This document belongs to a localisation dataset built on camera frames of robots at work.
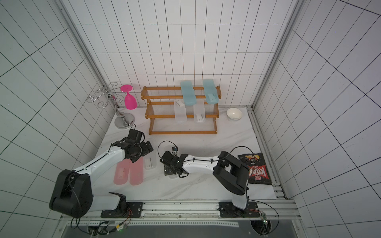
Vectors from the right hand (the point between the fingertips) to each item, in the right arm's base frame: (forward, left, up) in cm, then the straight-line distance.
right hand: (169, 170), depth 86 cm
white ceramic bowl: (+45, -43, +3) cm, 63 cm away
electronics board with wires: (-24, -48, 0) cm, 54 cm away
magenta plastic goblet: (+39, +31, +18) cm, 54 cm away
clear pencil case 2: (-4, -3, +1) cm, 5 cm away
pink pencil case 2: (-3, +18, +3) cm, 19 cm away
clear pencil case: (+5, +13, +1) cm, 14 cm away
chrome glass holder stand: (+34, +41, +3) cm, 54 cm away
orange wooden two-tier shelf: (+30, +2, +15) cm, 34 cm away
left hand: (+7, +15, +5) cm, 18 cm away
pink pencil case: (-3, +27, +2) cm, 28 cm away
